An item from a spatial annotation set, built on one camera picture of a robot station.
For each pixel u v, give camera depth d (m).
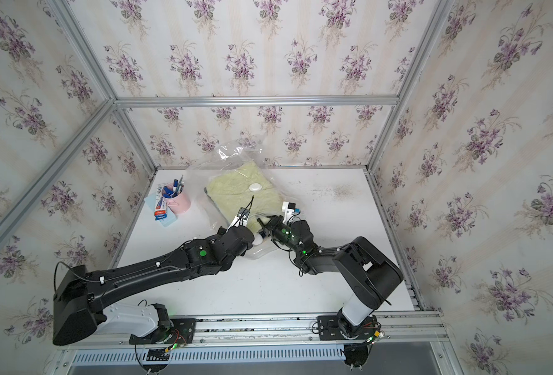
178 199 0.96
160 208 0.99
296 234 0.65
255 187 0.96
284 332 0.74
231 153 1.15
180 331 0.72
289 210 0.80
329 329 0.73
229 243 0.56
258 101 0.97
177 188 0.99
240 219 0.63
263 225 0.77
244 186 0.96
